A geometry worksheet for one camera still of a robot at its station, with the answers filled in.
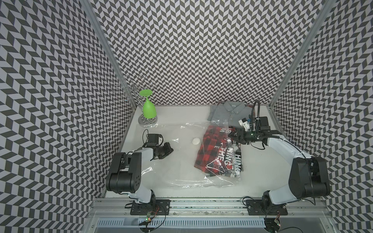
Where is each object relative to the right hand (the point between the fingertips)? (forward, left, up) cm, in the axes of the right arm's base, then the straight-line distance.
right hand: (231, 138), depth 84 cm
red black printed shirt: (-7, +8, -6) cm, 12 cm away
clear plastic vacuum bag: (-13, +32, -13) cm, 37 cm away
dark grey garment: (+26, -5, -6) cm, 27 cm away
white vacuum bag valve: (+4, +21, -9) cm, 23 cm away
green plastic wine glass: (+15, +49, +10) cm, 52 cm away
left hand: (-1, +36, -13) cm, 38 cm away
